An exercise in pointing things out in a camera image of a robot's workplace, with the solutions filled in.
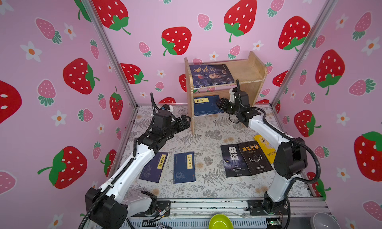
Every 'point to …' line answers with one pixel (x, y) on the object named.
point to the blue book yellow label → (184, 169)
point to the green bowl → (220, 221)
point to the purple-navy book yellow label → (152, 171)
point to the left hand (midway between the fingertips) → (187, 120)
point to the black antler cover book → (256, 160)
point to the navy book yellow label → (206, 105)
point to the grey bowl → (324, 220)
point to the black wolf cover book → (235, 164)
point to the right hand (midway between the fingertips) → (214, 103)
